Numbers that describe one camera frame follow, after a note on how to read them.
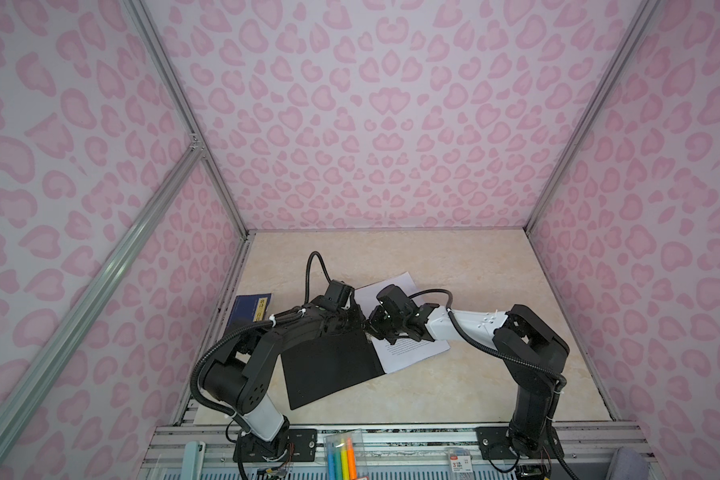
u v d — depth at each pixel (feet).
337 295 2.44
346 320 2.62
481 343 1.60
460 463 2.26
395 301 2.33
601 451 2.39
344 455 2.31
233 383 1.52
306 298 2.46
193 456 2.26
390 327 2.50
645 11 2.27
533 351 1.58
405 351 2.89
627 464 2.22
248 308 3.21
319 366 2.82
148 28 2.32
